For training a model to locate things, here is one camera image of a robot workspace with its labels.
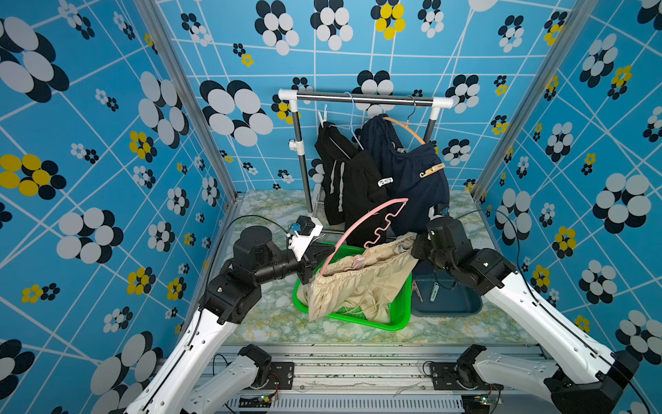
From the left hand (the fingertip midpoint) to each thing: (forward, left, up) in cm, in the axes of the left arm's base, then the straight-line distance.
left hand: (334, 245), depth 60 cm
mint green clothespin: (+4, -34, -34) cm, 48 cm away
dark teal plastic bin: (+2, -36, -34) cm, 50 cm away
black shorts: (+24, -5, -4) cm, 25 cm away
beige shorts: (+1, -10, -22) cm, 24 cm away
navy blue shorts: (+20, -26, -3) cm, 33 cm away
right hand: (+10, -24, -10) cm, 28 cm away
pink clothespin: (+6, -28, -35) cm, 45 cm away
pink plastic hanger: (+6, -10, -2) cm, 12 cm away
